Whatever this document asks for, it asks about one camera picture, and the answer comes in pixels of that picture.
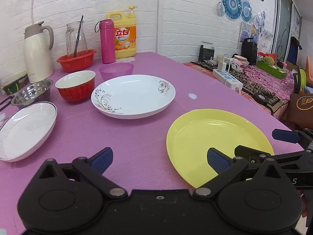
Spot white thermos jug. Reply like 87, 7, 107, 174
23, 21, 54, 83

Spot white charger plug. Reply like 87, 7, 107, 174
218, 61, 227, 73

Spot black speaker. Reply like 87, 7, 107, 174
241, 38, 257, 65

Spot black stirring stick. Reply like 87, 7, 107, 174
74, 15, 84, 58

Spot yellow plastic plate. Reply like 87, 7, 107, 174
166, 109, 274, 188

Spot white plate dark rim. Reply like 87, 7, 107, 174
1, 101, 57, 162

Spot green tray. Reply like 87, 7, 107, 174
256, 61, 288, 80

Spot green instant noodle bowl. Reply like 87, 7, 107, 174
1, 73, 29, 96

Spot red plastic basket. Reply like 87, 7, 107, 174
57, 49, 97, 73

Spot white power strip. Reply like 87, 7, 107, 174
213, 70, 243, 90

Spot stainless steel bowl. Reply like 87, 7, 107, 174
11, 79, 54, 109

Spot purple translucent plastic bowl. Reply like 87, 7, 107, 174
99, 63, 134, 81

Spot glass pitcher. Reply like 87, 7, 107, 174
65, 21, 87, 55

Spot white floral ceramic plate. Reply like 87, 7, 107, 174
91, 74, 176, 120

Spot patterned side table cloth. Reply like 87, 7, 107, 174
183, 59, 298, 120

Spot blue wall fan decoration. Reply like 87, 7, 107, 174
217, 0, 253, 23

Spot yellow detergent bottle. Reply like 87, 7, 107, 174
107, 6, 137, 59

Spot black box on sidetable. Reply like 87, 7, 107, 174
198, 41, 215, 61

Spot pink thermos bottle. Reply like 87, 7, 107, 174
94, 19, 116, 64

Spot brown paper bag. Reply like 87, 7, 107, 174
286, 93, 313, 129

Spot red white ceramic bowl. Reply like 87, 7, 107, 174
55, 70, 96, 103

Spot purple floral tablecloth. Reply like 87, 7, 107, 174
1, 52, 301, 234

